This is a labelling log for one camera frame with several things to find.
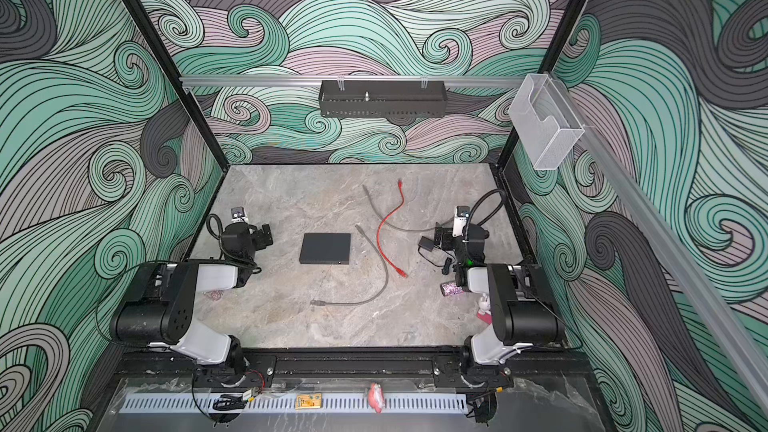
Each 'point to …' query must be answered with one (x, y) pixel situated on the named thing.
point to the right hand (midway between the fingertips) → (454, 222)
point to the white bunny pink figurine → (484, 305)
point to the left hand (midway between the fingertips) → (250, 224)
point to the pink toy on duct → (376, 397)
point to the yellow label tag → (308, 401)
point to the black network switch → (325, 248)
